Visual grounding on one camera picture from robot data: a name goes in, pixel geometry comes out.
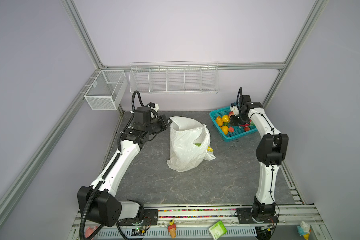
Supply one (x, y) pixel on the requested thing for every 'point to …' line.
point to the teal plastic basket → (223, 128)
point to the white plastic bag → (189, 141)
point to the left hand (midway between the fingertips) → (173, 121)
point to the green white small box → (218, 230)
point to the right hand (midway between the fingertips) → (235, 123)
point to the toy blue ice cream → (304, 229)
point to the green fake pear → (198, 144)
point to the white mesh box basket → (106, 91)
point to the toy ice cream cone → (172, 228)
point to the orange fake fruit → (219, 121)
